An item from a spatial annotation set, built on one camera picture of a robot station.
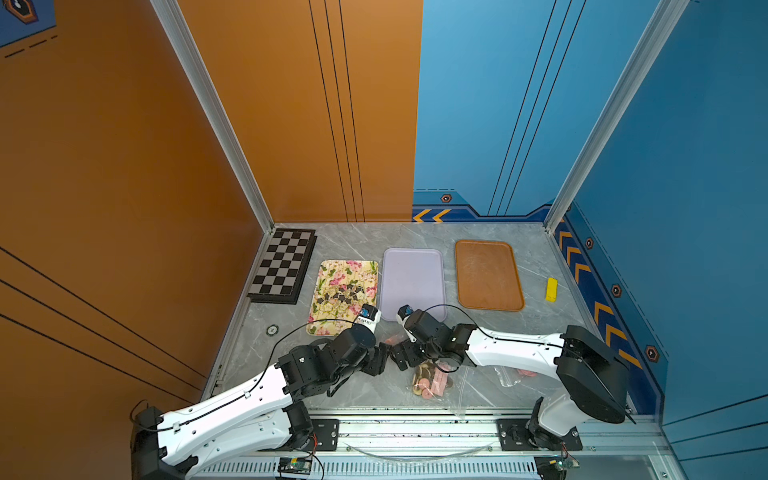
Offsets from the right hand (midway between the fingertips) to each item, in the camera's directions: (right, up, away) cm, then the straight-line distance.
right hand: (402, 349), depth 84 cm
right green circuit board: (+36, -24, -13) cm, 45 cm away
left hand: (-5, +5, -10) cm, 12 cm away
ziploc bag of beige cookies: (-3, +4, -3) cm, 6 cm away
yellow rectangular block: (+51, +15, +16) cm, 55 cm away
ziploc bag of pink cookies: (+29, -6, -4) cm, 29 cm away
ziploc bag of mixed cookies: (+13, -9, -4) cm, 16 cm away
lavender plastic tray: (+5, +19, +19) cm, 27 cm away
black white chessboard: (-41, +20, +19) cm, 49 cm away
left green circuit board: (-26, -24, -12) cm, 38 cm away
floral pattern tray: (-20, +15, +16) cm, 30 cm away
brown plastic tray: (+31, +19, +22) cm, 42 cm away
